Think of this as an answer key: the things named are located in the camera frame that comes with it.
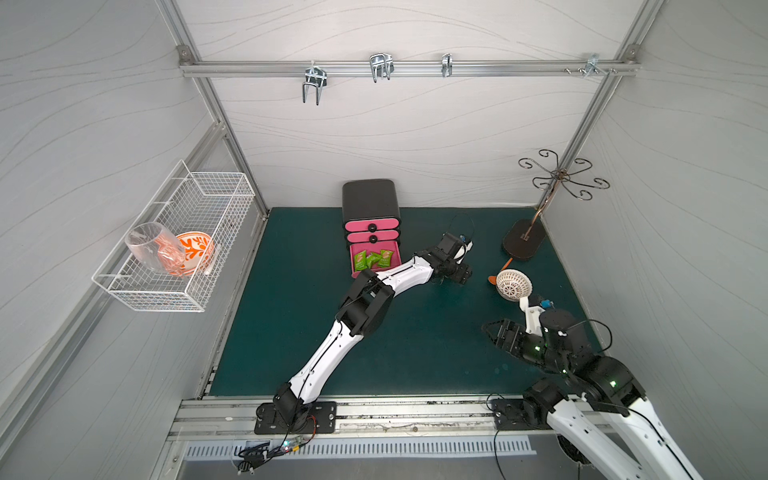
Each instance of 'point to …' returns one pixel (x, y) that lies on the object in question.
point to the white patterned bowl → (513, 285)
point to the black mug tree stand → (524, 238)
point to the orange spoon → (493, 279)
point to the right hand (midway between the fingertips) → (491, 330)
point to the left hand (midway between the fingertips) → (468, 271)
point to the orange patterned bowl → (199, 250)
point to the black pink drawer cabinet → (371, 210)
